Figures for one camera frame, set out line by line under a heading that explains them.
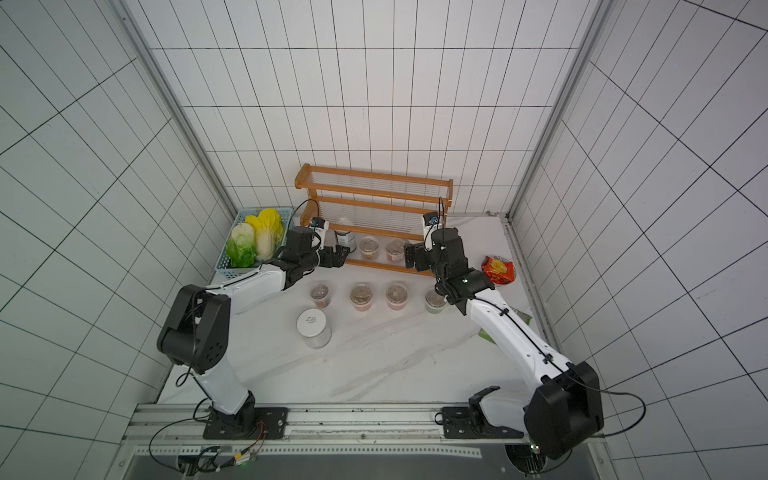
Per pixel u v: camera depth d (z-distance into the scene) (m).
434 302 0.89
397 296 0.90
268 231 1.07
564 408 0.39
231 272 0.96
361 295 0.90
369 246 1.01
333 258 0.83
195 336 0.47
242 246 0.97
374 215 1.24
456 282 0.56
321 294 0.90
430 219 0.67
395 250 1.00
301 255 0.73
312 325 0.81
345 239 1.00
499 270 0.98
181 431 0.72
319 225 0.83
